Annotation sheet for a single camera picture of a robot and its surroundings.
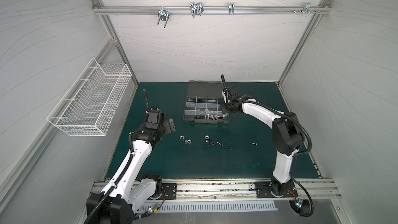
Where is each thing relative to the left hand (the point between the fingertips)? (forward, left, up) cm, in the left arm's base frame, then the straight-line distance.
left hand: (167, 123), depth 82 cm
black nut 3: (-5, -25, -13) cm, 29 cm away
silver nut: (-2, -7, -13) cm, 15 cm away
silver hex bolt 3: (+12, -32, -12) cm, 37 cm away
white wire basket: (-2, +33, +17) cm, 37 cm away
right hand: (+17, -34, -4) cm, 38 cm away
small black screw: (-5, -50, -14) cm, 52 cm away
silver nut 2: (-4, -12, -13) cm, 18 cm away
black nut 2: (-6, -22, -13) cm, 27 cm away
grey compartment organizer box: (+20, -19, -9) cm, 29 cm away
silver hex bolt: (+13, -25, -12) cm, 31 cm away
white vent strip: (-35, -22, -14) cm, 44 cm away
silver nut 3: (-1, -22, -13) cm, 25 cm away
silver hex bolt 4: (+13, -23, -13) cm, 29 cm away
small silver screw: (-5, -30, -14) cm, 33 cm away
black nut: (-8, -35, -13) cm, 38 cm away
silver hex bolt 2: (+12, -28, -12) cm, 33 cm away
